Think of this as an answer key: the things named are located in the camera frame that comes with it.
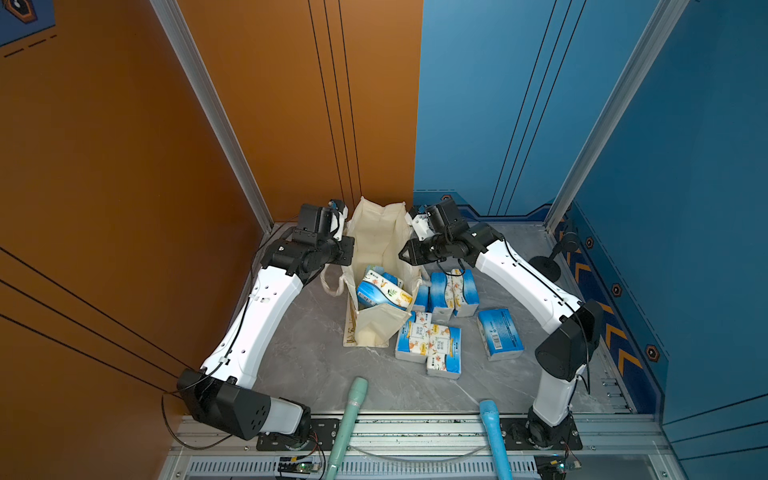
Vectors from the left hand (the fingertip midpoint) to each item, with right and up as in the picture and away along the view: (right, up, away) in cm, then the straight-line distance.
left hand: (348, 240), depth 77 cm
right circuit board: (+50, -54, -7) cm, 73 cm away
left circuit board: (-10, -54, -7) cm, 55 cm away
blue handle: (+36, -44, -3) cm, 57 cm away
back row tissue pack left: (+20, -18, +13) cm, 30 cm away
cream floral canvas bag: (+8, +1, +20) cm, 22 cm away
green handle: (+2, -40, +1) cm, 40 cm away
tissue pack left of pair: (+17, -28, +5) cm, 33 cm away
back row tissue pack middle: (+26, -22, +12) cm, 36 cm away
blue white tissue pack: (+7, -12, -5) cm, 15 cm away
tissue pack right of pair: (+26, -30, +4) cm, 40 cm away
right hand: (+15, -4, +3) cm, 15 cm away
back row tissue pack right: (+35, -16, +14) cm, 41 cm away
